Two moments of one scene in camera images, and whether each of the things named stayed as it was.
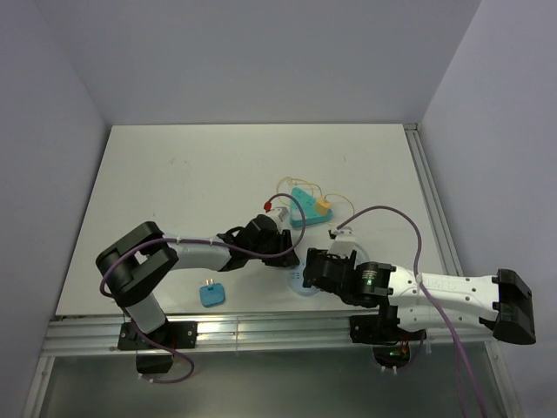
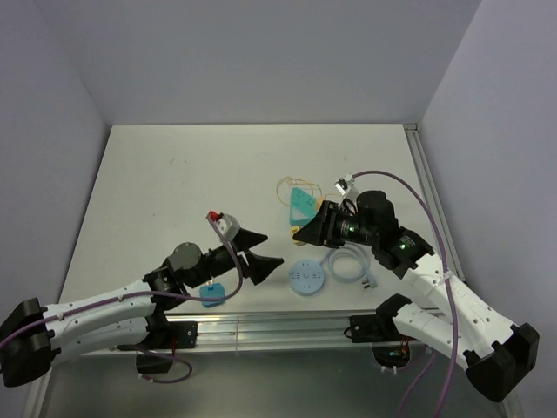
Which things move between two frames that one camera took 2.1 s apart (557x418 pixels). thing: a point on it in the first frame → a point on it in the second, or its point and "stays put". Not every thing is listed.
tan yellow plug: [322, 205] stays put
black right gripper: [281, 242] → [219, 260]
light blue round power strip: [296, 278] stays put
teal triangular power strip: [308, 204] stays put
